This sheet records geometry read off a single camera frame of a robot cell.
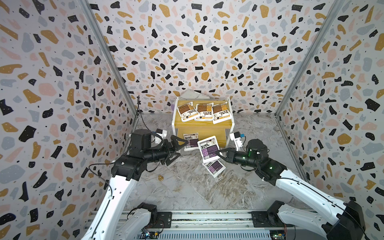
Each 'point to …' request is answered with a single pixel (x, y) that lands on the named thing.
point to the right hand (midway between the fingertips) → (216, 154)
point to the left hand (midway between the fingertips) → (185, 148)
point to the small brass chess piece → (160, 178)
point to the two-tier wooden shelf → (205, 130)
